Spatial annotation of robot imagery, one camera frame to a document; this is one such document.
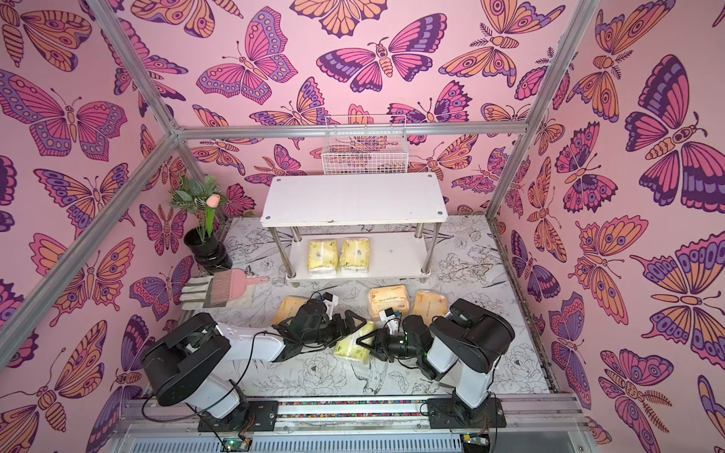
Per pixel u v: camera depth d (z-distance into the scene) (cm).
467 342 47
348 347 80
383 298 92
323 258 95
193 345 50
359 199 78
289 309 90
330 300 83
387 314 85
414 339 71
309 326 70
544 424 73
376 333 79
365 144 95
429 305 90
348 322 78
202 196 85
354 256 96
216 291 97
